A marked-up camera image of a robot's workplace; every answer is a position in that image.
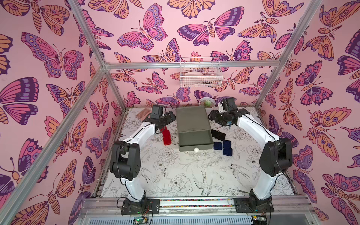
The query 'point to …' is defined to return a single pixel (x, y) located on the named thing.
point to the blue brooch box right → (227, 144)
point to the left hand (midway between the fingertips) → (174, 117)
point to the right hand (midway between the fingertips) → (206, 118)
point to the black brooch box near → (221, 136)
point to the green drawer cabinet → (194, 129)
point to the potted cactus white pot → (208, 102)
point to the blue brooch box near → (228, 152)
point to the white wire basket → (200, 77)
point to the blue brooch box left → (217, 146)
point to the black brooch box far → (214, 133)
